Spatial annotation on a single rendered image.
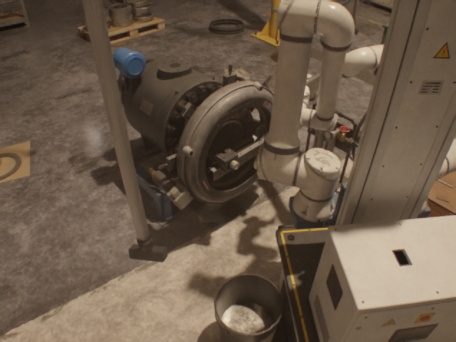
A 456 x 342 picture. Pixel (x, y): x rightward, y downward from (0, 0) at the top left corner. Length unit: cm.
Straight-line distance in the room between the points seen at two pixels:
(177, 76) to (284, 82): 101
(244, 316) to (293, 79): 118
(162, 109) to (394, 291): 154
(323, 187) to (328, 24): 63
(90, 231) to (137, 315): 74
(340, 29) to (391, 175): 56
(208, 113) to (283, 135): 50
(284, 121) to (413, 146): 48
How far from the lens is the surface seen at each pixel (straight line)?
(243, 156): 204
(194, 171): 184
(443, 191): 232
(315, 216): 156
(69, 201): 282
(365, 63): 187
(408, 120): 127
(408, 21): 110
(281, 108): 137
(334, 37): 131
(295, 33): 130
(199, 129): 176
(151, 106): 219
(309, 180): 145
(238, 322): 187
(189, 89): 209
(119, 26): 603
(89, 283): 228
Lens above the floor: 180
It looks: 40 degrees down
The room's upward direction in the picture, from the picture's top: straight up
